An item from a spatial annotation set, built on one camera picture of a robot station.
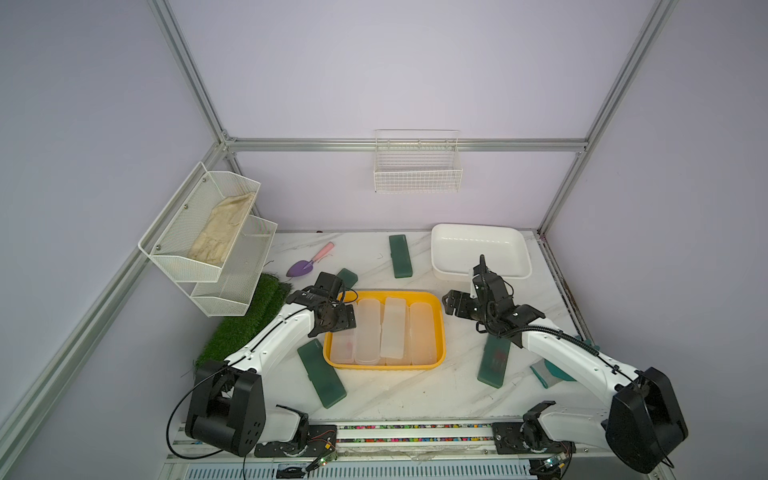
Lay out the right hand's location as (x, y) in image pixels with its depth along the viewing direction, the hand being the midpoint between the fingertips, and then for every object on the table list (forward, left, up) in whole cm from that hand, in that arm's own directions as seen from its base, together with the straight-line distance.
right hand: (457, 304), depth 86 cm
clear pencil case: (-4, +27, -7) cm, 28 cm away
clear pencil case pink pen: (-9, +34, -7) cm, 36 cm away
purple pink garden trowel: (+23, +52, -10) cm, 58 cm away
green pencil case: (-16, +40, -9) cm, 44 cm away
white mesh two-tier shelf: (+6, +72, +1) cm, 73 cm away
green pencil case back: (+27, +16, -10) cm, 33 cm away
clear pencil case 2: (-9, +20, -8) cm, 23 cm away
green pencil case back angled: (+18, +35, -11) cm, 41 cm away
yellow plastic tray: (+9, +32, -8) cm, 35 cm away
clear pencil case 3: (-13, +18, -8) cm, 24 cm away
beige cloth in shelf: (+15, +66, +20) cm, 70 cm away
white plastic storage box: (+31, -6, -11) cm, 33 cm away
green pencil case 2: (-14, -9, -9) cm, 19 cm away
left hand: (-5, +36, -4) cm, 36 cm away
